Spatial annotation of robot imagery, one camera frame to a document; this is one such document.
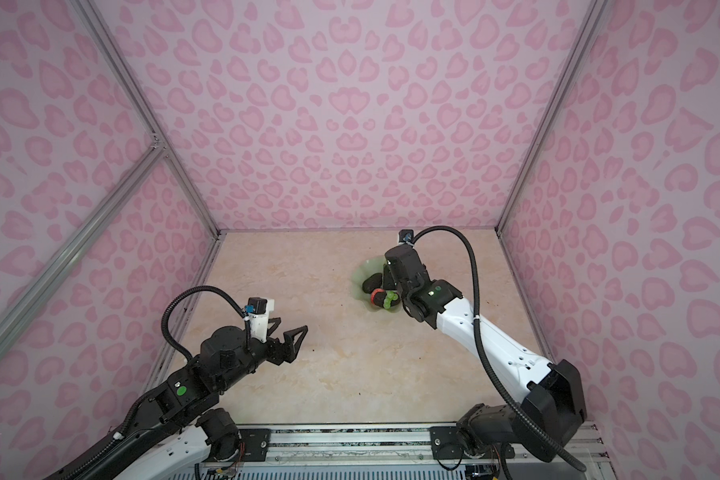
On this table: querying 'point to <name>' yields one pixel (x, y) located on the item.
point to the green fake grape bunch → (388, 299)
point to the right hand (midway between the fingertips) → (395, 262)
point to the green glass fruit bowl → (370, 266)
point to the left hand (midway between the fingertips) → (294, 321)
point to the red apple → (375, 291)
